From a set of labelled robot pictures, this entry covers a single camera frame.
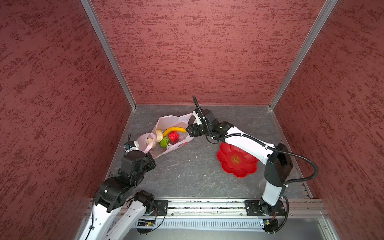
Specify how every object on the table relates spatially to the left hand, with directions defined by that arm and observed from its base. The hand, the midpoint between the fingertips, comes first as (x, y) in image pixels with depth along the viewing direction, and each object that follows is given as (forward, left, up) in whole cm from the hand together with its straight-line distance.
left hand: (152, 158), depth 69 cm
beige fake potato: (+21, +3, -13) cm, 24 cm away
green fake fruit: (+18, -1, -15) cm, 24 cm away
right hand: (+18, -18, -3) cm, 25 cm away
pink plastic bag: (+22, -2, 0) cm, 22 cm away
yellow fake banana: (+29, -5, -16) cm, 34 cm away
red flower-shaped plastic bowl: (+9, -46, -22) cm, 52 cm away
